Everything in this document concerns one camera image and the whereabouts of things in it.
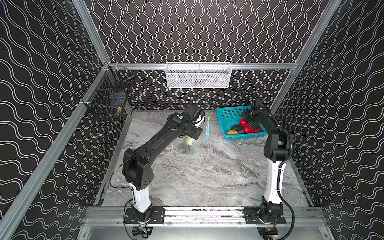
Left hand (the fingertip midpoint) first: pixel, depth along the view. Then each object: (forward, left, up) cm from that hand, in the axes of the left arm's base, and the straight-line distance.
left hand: (200, 133), depth 82 cm
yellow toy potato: (+14, -21, -17) cm, 31 cm away
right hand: (+25, -33, -14) cm, 44 cm away
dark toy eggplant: (+20, -26, -17) cm, 37 cm away
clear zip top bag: (+3, +8, -17) cm, 18 cm away
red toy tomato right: (+16, -37, -16) cm, 43 cm away
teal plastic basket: (+30, -21, -18) cm, 41 cm away
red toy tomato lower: (+17, -32, -16) cm, 40 cm away
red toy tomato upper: (+24, -30, -17) cm, 42 cm away
